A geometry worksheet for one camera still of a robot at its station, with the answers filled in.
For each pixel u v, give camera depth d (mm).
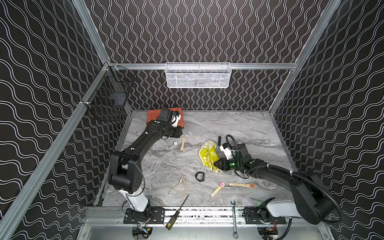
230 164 759
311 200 424
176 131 795
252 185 837
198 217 751
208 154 943
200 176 876
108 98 950
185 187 834
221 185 837
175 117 748
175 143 1004
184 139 1032
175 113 815
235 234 698
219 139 1037
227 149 803
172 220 716
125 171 465
